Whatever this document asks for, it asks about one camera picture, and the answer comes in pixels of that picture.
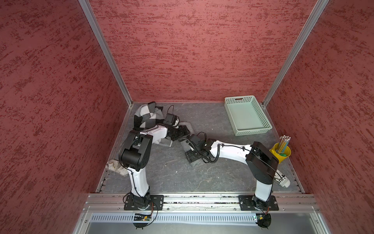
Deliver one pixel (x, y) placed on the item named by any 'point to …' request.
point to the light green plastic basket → (246, 115)
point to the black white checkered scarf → (148, 115)
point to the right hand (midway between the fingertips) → (192, 158)
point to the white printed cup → (280, 179)
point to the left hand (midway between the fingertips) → (185, 136)
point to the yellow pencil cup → (280, 156)
